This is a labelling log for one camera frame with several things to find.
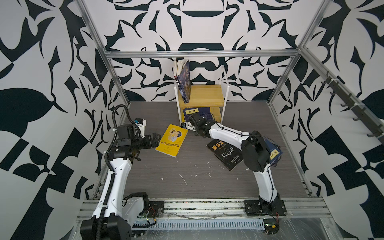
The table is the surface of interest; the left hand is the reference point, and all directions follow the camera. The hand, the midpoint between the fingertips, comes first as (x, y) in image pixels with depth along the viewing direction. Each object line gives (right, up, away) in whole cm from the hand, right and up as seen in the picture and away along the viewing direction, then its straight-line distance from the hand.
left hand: (152, 134), depth 78 cm
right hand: (+27, +8, +17) cm, 33 cm away
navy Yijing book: (+29, +13, +27) cm, 41 cm away
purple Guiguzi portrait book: (+16, +29, +7) cm, 34 cm away
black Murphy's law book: (+43, -14, +13) cm, 47 cm away
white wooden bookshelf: (+34, +22, +19) cm, 45 cm away
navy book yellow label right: (+70, -12, +12) cm, 72 cm away
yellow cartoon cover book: (+8, -6, +19) cm, 21 cm away
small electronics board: (+58, -42, -7) cm, 72 cm away
